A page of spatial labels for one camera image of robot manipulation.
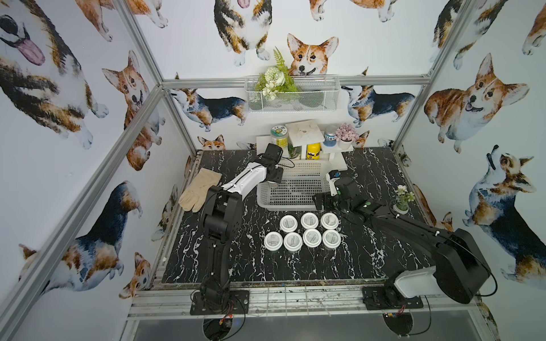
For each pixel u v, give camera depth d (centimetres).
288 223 86
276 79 78
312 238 82
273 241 82
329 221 87
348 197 65
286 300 75
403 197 92
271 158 78
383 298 71
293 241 82
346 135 93
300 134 98
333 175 76
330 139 98
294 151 110
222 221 54
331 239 82
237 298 75
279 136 95
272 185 101
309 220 88
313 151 109
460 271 42
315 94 92
